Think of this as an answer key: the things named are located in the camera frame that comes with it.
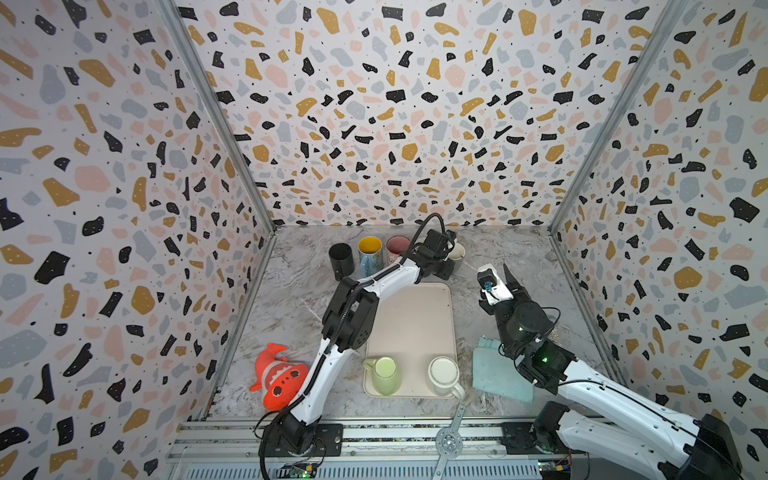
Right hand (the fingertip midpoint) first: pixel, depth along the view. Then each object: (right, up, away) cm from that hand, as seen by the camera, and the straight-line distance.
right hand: (500, 265), depth 70 cm
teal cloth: (+3, -31, +13) cm, 33 cm away
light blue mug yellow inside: (-34, +2, +30) cm, 45 cm away
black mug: (-44, +1, +30) cm, 53 cm away
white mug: (-12, -29, +8) cm, 32 cm away
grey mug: (-5, +2, +31) cm, 32 cm away
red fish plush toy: (-54, -29, +4) cm, 61 cm away
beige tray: (-20, -19, +21) cm, 35 cm away
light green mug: (-27, -28, +4) cm, 40 cm away
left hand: (-6, 0, +28) cm, 28 cm away
